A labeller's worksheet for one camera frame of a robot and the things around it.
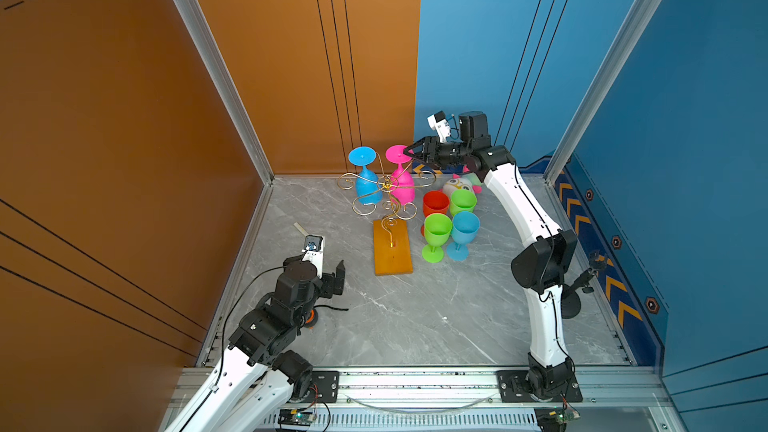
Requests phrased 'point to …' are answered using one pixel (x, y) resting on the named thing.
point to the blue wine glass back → (368, 185)
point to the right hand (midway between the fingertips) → (407, 154)
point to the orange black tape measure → (313, 315)
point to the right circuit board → (554, 418)
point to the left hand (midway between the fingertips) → (325, 257)
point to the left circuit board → (294, 417)
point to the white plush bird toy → (456, 183)
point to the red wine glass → (434, 202)
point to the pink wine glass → (402, 186)
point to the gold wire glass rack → (386, 194)
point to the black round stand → (570, 299)
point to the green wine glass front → (437, 229)
